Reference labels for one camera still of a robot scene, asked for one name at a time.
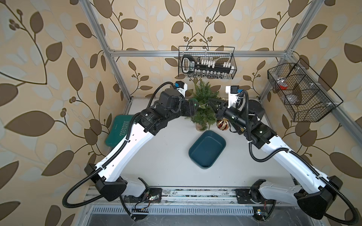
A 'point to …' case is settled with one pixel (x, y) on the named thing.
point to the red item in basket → (283, 87)
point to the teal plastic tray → (205, 150)
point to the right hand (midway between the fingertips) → (207, 100)
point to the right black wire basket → (307, 97)
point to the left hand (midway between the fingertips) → (192, 101)
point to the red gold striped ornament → (223, 124)
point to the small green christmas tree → (204, 116)
